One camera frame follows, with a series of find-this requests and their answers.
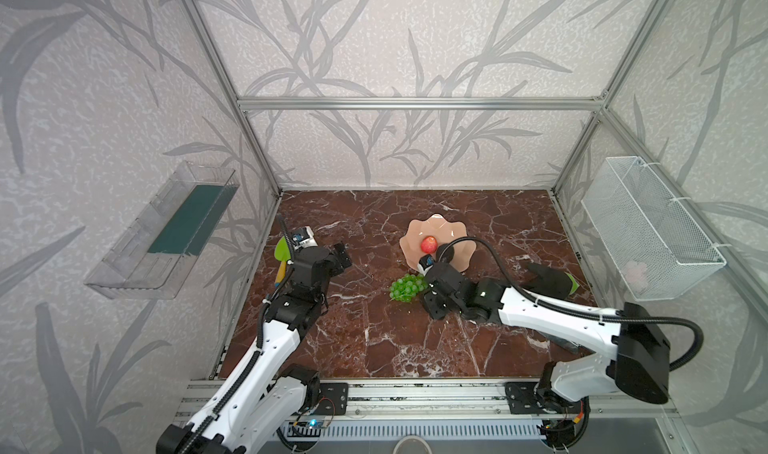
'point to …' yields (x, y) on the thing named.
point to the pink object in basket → (635, 272)
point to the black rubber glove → (550, 281)
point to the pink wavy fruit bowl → (464, 250)
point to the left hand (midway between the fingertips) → (334, 238)
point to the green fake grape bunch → (405, 288)
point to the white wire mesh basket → (656, 247)
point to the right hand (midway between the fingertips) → (426, 287)
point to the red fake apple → (429, 244)
